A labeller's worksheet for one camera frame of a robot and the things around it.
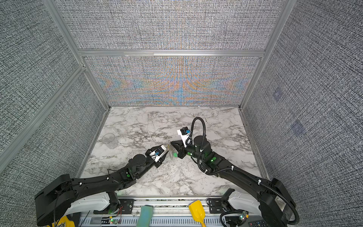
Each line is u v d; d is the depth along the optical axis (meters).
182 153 0.65
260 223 0.69
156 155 0.64
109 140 0.98
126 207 0.73
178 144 0.68
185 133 0.64
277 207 0.40
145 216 0.70
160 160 0.70
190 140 0.65
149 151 0.70
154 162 0.69
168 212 0.73
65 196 0.41
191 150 0.65
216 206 0.73
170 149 0.74
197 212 0.72
